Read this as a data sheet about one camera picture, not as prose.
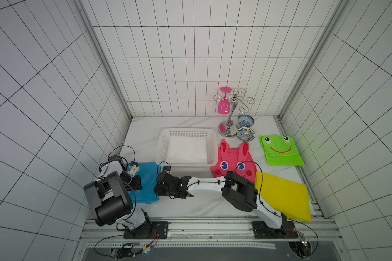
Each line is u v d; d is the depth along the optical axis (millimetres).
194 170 918
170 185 670
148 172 873
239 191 545
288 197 829
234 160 952
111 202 444
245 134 1074
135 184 761
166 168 813
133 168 828
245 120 1153
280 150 1001
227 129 1106
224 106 1113
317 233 743
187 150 969
